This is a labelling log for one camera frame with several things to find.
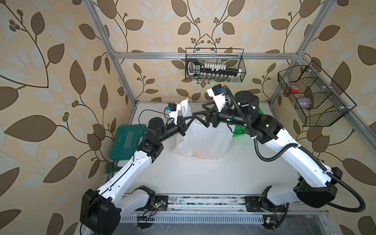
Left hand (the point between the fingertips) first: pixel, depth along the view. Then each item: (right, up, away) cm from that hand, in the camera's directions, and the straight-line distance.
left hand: (191, 116), depth 67 cm
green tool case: (-42, -16, +26) cm, 53 cm away
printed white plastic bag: (+5, -13, +10) cm, 17 cm away
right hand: (+3, +2, -8) cm, 9 cm away
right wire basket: (+64, +8, +7) cm, 65 cm away
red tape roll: (+58, +15, +14) cm, 61 cm away
